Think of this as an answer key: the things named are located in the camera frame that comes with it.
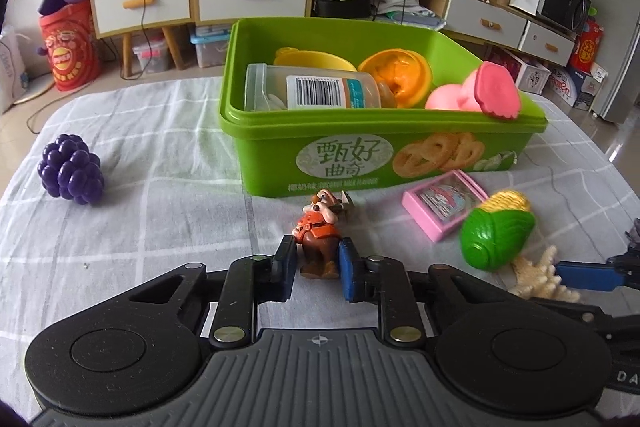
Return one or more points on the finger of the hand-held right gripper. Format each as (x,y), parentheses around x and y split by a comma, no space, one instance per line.
(585,274)
(575,308)

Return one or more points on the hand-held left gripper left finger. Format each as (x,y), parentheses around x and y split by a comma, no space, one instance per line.
(287,267)

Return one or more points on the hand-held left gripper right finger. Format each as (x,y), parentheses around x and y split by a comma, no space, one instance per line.
(347,272)

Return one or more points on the beige starfish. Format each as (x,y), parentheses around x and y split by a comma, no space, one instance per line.
(535,277)

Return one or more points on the orange dwarf figurine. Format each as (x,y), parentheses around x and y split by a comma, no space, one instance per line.
(320,227)

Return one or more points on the green plastic cookie box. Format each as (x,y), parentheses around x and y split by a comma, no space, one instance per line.
(270,157)

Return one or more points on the clear cotton swab jar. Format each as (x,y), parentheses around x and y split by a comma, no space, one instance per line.
(320,89)

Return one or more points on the pink bird toy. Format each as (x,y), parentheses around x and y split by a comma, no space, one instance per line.
(495,92)

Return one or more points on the orange pumpkin toy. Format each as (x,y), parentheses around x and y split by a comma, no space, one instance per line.
(400,72)

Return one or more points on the yellow and green corn toy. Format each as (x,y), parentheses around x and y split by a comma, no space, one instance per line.
(492,237)

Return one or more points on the pink card box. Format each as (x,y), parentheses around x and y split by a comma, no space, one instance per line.
(440,207)

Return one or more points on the grey checkered tablecloth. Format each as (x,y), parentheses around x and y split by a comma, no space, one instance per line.
(150,217)

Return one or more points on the white cardboard box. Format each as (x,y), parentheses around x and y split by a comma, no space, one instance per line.
(525,72)

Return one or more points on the red printed box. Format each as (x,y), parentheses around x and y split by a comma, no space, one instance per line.
(585,47)

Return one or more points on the short white low drawer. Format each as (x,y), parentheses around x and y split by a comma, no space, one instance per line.
(547,44)

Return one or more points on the clear bin with blue lid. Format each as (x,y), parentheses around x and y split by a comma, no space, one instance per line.
(210,47)

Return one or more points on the purple grape toy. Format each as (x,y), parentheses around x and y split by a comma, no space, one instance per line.
(72,172)

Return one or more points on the silver refrigerator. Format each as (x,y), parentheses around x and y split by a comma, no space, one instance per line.
(620,32)

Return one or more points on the clear bin with pink lid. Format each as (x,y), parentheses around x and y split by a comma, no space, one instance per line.
(150,57)

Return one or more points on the low wooden cabinet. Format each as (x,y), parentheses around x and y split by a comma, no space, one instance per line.
(485,22)

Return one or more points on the long white low drawer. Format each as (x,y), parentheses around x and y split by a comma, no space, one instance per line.
(485,22)

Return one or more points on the folded clothes pile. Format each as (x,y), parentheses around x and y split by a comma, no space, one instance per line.
(410,7)

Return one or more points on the black microwave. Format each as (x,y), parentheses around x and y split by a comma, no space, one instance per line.
(562,2)

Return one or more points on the small white cabinet drawer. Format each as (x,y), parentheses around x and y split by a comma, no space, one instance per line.
(142,2)

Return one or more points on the red printed bucket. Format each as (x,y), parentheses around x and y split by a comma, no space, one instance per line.
(67,47)

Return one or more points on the white shopping bag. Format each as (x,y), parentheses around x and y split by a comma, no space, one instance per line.
(12,67)

